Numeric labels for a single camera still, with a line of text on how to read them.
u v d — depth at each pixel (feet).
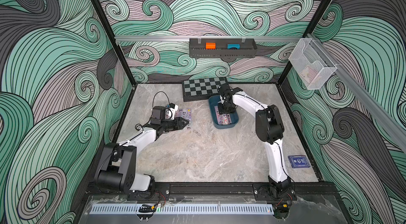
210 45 3.10
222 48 3.28
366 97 1.94
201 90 3.64
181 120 2.62
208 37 3.10
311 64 2.55
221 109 2.99
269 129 1.87
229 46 3.11
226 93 2.52
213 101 3.43
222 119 3.16
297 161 2.67
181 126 2.60
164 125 2.46
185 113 3.38
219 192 2.47
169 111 2.48
